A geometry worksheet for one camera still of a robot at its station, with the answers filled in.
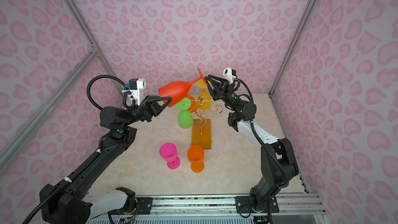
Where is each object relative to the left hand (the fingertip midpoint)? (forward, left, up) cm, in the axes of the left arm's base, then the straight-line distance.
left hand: (170, 100), depth 53 cm
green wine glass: (+9, -2, -24) cm, 26 cm away
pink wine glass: (-3, +7, -35) cm, 36 cm away
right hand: (+7, -13, +1) cm, 15 cm away
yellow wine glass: (+14, -12, -17) cm, 25 cm away
